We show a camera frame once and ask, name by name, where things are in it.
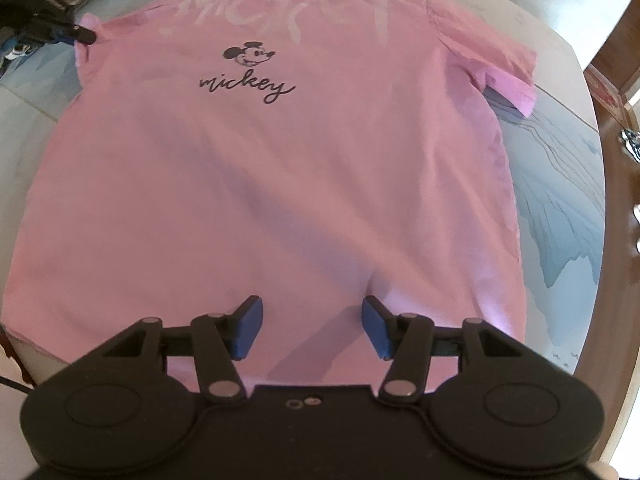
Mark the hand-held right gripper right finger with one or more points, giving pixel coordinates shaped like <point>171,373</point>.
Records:
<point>377,327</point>

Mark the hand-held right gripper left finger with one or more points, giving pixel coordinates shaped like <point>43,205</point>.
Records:
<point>247,327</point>

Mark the red doormat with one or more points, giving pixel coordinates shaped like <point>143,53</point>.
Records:
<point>605,87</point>

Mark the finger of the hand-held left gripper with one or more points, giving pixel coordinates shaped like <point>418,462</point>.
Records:
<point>75,35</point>

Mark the pair of patterned sneakers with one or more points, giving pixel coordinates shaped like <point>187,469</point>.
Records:
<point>631,145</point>

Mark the pink t-shirt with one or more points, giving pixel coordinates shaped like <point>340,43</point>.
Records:
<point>300,185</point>

